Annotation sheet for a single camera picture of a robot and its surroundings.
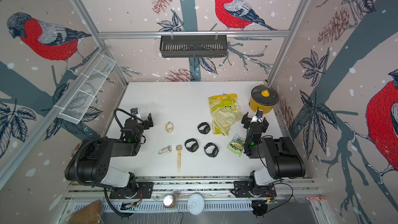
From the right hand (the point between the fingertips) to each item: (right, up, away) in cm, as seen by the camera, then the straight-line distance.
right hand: (256, 113), depth 90 cm
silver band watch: (-53, -20, -4) cm, 57 cm away
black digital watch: (-31, -9, +3) cm, 33 cm away
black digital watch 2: (-38, -17, -4) cm, 42 cm away
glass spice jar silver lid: (-46, -33, -28) cm, 63 cm away
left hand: (-68, +1, +1) cm, 68 cm away
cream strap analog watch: (-54, -9, +7) cm, 55 cm away
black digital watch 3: (-27, -20, -5) cm, 34 cm away
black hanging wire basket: (-39, +46, +16) cm, 62 cm away
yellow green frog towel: (-16, +1, +13) cm, 21 cm away
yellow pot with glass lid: (+6, +9, +5) cm, 12 cm away
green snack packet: (-13, -19, -3) cm, 23 cm away
